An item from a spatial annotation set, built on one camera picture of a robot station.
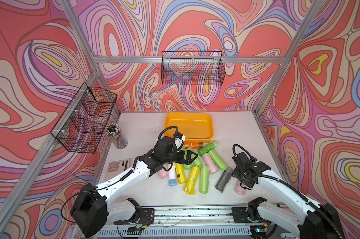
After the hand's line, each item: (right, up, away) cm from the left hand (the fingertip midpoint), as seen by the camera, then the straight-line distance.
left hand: (193, 156), depth 75 cm
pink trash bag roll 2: (+11, -7, +14) cm, 19 cm away
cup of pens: (-46, +12, +11) cm, 49 cm away
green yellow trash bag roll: (-7, -11, +11) cm, 17 cm away
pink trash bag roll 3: (+25, -19, +3) cm, 31 cm away
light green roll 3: (+17, -6, +16) cm, 24 cm away
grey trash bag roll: (+19, -15, +9) cm, 26 cm away
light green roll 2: (+4, -7, +16) cm, 18 cm away
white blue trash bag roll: (-11, -14, +8) cm, 20 cm away
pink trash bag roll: (-17, -12, +9) cm, 23 cm away
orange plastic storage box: (+6, +14, +33) cm, 36 cm away
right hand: (+27, -15, +7) cm, 32 cm away
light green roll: (-2, -9, +12) cm, 15 cm away
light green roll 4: (+7, -15, +7) cm, 18 cm away
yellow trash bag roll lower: (-1, -18, +5) cm, 19 cm away
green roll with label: (+11, +1, +20) cm, 23 cm away
